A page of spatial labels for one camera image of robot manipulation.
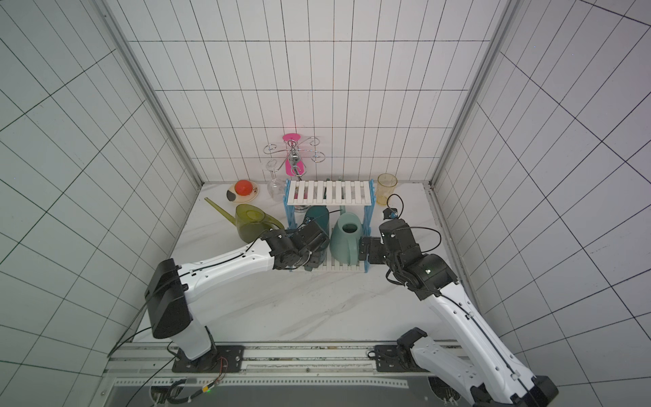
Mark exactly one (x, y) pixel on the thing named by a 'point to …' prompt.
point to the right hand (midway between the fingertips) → (365, 241)
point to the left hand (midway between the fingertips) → (306, 259)
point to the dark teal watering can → (319, 214)
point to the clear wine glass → (275, 187)
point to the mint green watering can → (345, 241)
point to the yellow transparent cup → (385, 187)
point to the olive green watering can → (251, 221)
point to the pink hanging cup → (293, 161)
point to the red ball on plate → (243, 187)
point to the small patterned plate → (232, 195)
